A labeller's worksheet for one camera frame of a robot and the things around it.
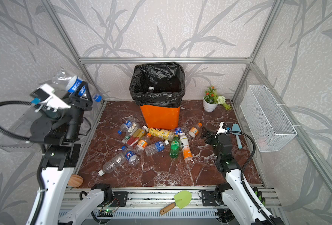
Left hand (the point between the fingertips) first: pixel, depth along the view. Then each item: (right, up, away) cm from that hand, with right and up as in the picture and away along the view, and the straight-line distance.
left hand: (86, 80), depth 49 cm
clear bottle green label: (+14, +5, +50) cm, 52 cm away
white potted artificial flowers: (+60, -2, +59) cm, 84 cm away
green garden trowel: (+35, -58, +25) cm, 72 cm away
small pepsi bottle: (+33, -24, +47) cm, 63 cm away
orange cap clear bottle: (+45, -24, +47) cm, 69 cm away
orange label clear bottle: (+10, -32, +40) cm, 52 cm away
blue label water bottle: (+21, -33, +39) cm, 56 cm away
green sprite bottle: (+31, -33, +38) cm, 60 cm away
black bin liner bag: (+20, +8, +49) cm, 53 cm away
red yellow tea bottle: (+6, -26, +45) cm, 52 cm away
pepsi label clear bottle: (+5, -38, +35) cm, 52 cm away
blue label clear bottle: (-4, -20, +50) cm, 54 cm away
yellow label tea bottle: (+26, -26, +42) cm, 56 cm away
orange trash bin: (+22, -14, +47) cm, 53 cm away
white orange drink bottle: (+39, -38, +37) cm, 66 cm away
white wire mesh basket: (+74, -18, +12) cm, 77 cm away
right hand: (+52, -19, +31) cm, 63 cm away
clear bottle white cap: (-5, -42, +32) cm, 53 cm away
